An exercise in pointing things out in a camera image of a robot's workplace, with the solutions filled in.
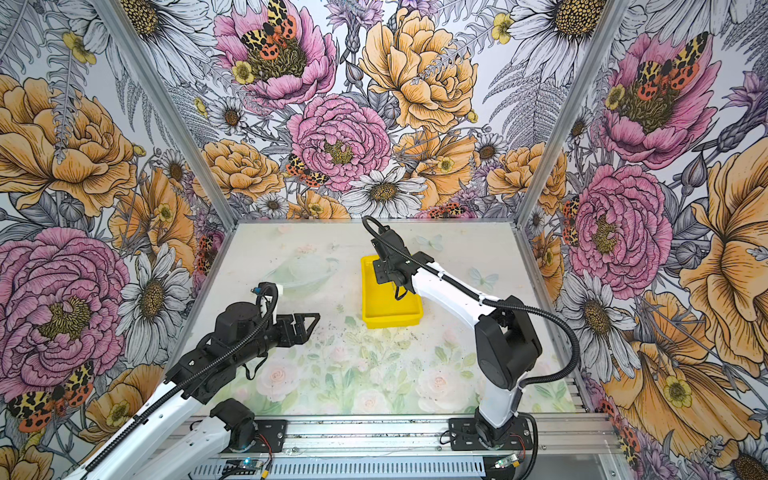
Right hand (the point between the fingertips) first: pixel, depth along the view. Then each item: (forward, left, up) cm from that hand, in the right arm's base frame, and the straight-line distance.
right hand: (387, 274), depth 88 cm
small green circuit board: (-43, +34, -15) cm, 57 cm away
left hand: (-17, +21, +2) cm, 27 cm away
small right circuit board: (-44, -28, -15) cm, 54 cm away
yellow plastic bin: (-5, +2, -10) cm, 12 cm away
